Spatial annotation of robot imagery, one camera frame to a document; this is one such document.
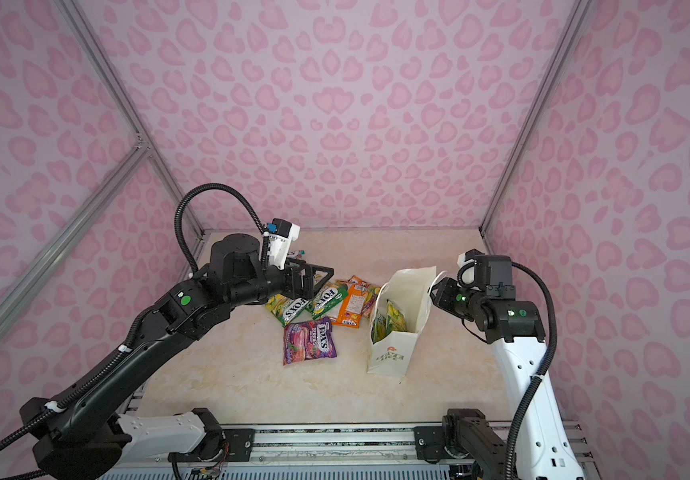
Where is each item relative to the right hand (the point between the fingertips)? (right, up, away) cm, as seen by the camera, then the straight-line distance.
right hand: (434, 289), depth 70 cm
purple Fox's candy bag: (-32, -17, +18) cm, 40 cm away
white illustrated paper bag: (-2, -3, +18) cm, 18 cm away
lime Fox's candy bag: (-40, -9, +23) cm, 47 cm away
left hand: (-26, +6, -8) cm, 28 cm away
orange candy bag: (-20, -8, +25) cm, 33 cm away
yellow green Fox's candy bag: (-7, -11, +16) cm, 20 cm away
